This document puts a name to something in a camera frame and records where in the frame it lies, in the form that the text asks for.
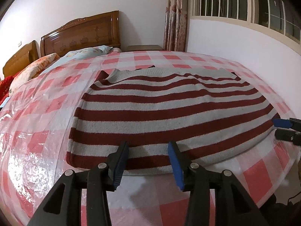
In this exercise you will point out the light blue floral quilt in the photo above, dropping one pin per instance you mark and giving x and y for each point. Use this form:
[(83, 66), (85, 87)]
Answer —
[(85, 53)]

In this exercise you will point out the red blanket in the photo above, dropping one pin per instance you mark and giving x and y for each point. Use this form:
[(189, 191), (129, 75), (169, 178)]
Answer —
[(4, 88)]

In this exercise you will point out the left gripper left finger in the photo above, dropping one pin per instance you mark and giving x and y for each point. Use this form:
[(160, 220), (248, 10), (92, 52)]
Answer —
[(62, 204)]

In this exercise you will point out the orange floral pillow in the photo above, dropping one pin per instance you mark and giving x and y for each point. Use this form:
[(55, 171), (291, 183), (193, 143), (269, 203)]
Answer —
[(32, 71)]

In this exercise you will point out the window with white bars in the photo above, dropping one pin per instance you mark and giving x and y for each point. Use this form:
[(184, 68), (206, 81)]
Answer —
[(278, 15)]

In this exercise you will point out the red grey striped sweater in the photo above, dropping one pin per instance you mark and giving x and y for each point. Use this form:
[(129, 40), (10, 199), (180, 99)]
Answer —
[(212, 114)]

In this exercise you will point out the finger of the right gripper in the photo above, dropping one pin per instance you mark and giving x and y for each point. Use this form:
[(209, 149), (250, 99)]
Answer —
[(289, 136), (291, 123)]

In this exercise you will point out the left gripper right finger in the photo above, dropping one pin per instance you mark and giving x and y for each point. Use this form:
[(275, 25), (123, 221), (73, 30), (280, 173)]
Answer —
[(233, 204)]

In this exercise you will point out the pink floral curtain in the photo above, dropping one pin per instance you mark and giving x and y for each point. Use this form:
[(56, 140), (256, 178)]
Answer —
[(175, 25)]

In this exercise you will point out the wooden nightstand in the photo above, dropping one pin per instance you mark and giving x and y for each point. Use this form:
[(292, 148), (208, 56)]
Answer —
[(138, 48)]

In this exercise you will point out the dark wooden headboard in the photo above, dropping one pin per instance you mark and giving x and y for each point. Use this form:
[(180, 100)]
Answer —
[(96, 30)]

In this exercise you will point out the light wooden headboard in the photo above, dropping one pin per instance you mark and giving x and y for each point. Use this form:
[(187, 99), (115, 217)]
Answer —
[(21, 59)]

